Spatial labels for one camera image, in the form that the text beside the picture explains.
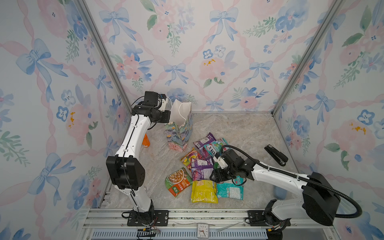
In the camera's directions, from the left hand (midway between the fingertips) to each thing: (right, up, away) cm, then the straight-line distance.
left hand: (168, 115), depth 84 cm
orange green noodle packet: (+5, -38, +2) cm, 38 cm away
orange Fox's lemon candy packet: (+10, -26, +7) cm, 29 cm away
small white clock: (+19, -55, -15) cm, 60 cm away
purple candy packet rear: (+24, -15, +17) cm, 33 cm away
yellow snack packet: (+20, -41, -4) cm, 45 cm away
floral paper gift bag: (+6, -9, -2) cm, 11 cm away
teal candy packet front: (+34, -41, -3) cm, 53 cm away
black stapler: (+68, -26, +8) cm, 73 cm away
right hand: (+25, -34, -2) cm, 42 cm away
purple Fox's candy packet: (+19, -31, +2) cm, 36 cm away
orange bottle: (-17, -16, +12) cm, 26 cm away
